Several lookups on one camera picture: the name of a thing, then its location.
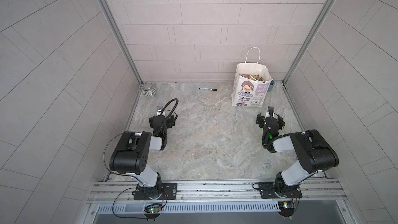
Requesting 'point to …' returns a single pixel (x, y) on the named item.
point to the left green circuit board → (153, 208)
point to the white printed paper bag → (251, 85)
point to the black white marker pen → (211, 89)
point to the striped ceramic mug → (148, 89)
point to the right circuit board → (286, 208)
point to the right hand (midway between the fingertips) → (268, 112)
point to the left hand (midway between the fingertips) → (166, 111)
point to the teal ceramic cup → (271, 86)
